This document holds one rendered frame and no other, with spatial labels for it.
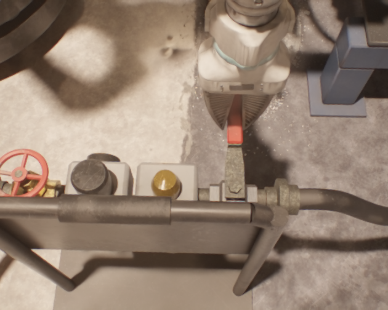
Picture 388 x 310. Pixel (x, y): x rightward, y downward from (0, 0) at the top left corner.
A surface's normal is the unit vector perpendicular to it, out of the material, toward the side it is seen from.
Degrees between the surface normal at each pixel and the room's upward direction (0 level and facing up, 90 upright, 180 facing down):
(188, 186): 0
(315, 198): 15
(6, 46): 90
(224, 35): 90
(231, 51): 90
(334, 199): 24
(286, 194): 9
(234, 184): 0
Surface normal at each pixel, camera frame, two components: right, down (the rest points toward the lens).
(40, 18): 0.85, 0.48
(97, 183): 0.00, -0.41
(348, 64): -0.03, 0.91
